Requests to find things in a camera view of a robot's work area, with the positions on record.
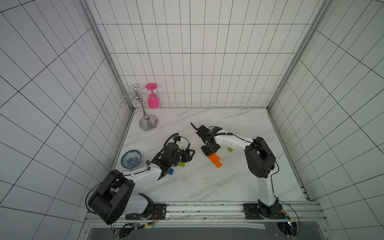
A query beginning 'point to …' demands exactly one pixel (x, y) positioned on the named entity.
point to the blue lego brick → (171, 171)
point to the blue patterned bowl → (131, 159)
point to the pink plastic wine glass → (153, 101)
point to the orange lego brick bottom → (218, 164)
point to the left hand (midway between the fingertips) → (189, 154)
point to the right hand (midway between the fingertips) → (209, 149)
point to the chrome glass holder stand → (148, 122)
